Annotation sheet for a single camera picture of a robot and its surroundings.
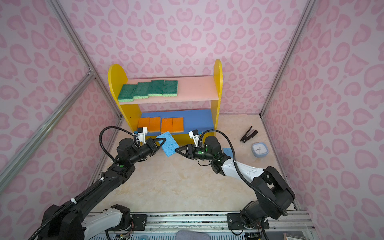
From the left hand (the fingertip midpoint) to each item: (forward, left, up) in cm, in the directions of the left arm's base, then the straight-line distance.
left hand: (166, 137), depth 74 cm
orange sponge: (+21, +18, -11) cm, 30 cm away
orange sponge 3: (+18, +4, -11) cm, 21 cm away
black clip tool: (+20, -53, -25) cm, 62 cm away
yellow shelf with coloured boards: (+45, 0, -19) cm, 49 cm away
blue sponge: (-3, -1, -3) cm, 5 cm away
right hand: (-6, -6, -3) cm, 9 cm away
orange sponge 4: (+19, -3, -12) cm, 22 cm away
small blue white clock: (+6, -55, -23) cm, 60 cm away
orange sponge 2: (+18, +11, -11) cm, 24 cm away
